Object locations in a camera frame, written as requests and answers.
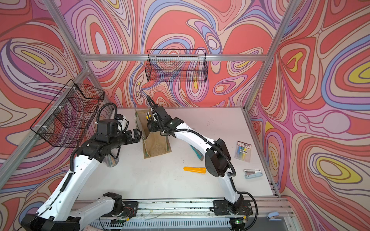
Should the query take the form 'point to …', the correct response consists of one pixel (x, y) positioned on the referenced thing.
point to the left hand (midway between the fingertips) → (136, 133)
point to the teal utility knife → (198, 153)
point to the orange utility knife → (202, 170)
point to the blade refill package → (243, 151)
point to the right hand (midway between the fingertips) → (152, 128)
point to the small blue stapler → (272, 215)
